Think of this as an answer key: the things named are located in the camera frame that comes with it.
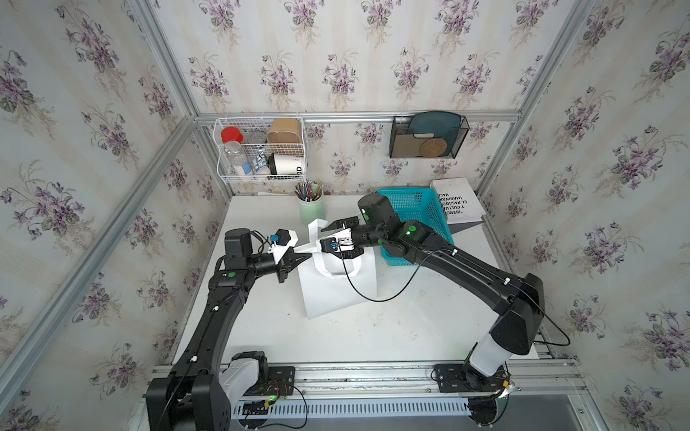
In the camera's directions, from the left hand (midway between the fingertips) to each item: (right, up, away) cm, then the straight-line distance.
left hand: (311, 256), depth 73 cm
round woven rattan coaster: (+42, +37, +23) cm, 60 cm away
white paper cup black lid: (-12, +30, +20) cm, 37 cm away
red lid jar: (-30, +40, +18) cm, 53 cm away
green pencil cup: (-4, +14, +30) cm, 33 cm away
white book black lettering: (+56, +18, +34) cm, 68 cm away
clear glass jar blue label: (-28, +30, +17) cm, 44 cm away
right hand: (+5, +7, -1) cm, 9 cm away
